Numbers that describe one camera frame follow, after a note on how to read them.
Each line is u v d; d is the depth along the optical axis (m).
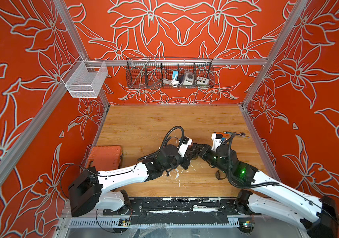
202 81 0.94
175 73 0.84
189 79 0.91
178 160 0.56
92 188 0.41
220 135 0.66
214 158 0.61
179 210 0.73
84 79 0.93
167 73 1.00
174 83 0.85
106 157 0.86
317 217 0.40
